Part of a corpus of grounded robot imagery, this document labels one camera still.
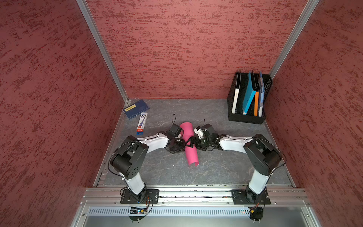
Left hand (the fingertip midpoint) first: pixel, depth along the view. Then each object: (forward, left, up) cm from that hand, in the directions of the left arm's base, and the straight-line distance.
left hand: (184, 152), depth 90 cm
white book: (+29, -33, +26) cm, 51 cm away
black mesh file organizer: (+26, -46, +4) cm, 53 cm away
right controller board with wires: (-32, -38, -2) cm, 49 cm away
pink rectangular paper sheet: (+12, -2, +7) cm, 14 cm away
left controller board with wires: (-31, +24, -3) cm, 39 cm away
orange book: (+27, -48, +18) cm, 58 cm away
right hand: (+2, -4, +2) cm, 5 cm away
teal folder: (+28, -42, +25) cm, 56 cm away
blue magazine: (+30, -49, +27) cm, 64 cm away
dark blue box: (+38, +41, -1) cm, 56 cm away
